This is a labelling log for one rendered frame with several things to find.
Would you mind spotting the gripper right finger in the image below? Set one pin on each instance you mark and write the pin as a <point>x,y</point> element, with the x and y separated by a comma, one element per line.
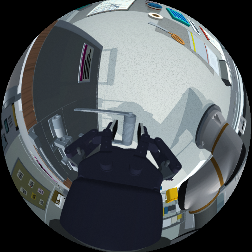
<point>167,157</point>

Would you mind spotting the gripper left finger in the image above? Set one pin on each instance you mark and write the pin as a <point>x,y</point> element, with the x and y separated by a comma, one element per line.
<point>78,145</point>

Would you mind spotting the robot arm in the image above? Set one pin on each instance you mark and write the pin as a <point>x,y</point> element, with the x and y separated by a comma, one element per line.
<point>220,169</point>

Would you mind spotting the white bolt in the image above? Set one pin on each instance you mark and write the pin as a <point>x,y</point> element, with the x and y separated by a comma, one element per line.
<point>56,126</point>

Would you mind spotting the grey hasp plate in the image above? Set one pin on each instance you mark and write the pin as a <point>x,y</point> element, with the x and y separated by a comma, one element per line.
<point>43,133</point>

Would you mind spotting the grey carrier chest body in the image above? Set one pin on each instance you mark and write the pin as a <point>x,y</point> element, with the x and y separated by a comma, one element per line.
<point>59,69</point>

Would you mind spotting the grey chest lid wood rim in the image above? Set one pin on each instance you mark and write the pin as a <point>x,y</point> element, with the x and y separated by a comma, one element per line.
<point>29,78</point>

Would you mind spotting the white jar blue lid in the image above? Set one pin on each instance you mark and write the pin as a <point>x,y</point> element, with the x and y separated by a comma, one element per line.
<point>155,5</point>

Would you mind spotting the yellow box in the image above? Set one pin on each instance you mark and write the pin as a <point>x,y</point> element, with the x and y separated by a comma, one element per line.
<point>171,195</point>

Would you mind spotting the brown cardboard box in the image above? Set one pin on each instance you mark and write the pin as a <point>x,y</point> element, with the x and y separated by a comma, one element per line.
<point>57,197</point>

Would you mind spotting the olive notice board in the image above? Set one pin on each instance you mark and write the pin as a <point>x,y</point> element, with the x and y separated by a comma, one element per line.
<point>29,183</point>

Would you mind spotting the grey machine with two pipes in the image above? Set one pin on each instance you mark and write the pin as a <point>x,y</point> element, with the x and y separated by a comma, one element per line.
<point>9,120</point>

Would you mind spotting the white label magenta stripe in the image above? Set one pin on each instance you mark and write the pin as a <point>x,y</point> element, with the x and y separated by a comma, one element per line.
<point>86,63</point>

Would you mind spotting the dark grey box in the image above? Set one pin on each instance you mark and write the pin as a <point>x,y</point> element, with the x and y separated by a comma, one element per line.
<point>225,72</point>

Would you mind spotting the white paper red edge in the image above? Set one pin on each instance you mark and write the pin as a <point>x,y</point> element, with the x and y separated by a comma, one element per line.
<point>213,59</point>

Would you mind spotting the white pad yellow strip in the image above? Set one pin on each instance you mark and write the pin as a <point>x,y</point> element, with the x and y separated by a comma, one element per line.
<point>198,46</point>

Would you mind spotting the teal tray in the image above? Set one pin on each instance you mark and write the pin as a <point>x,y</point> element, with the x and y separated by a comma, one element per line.
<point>178,17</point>

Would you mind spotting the white printed sheet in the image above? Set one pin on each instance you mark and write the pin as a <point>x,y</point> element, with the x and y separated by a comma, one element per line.
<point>112,7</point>

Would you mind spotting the white tape roll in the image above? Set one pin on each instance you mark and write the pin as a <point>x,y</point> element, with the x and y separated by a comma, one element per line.
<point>155,16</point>

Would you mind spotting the blue pen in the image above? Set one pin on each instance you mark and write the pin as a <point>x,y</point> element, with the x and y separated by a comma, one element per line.
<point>114,5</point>

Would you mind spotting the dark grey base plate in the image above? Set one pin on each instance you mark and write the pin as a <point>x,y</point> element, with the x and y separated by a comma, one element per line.
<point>199,126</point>

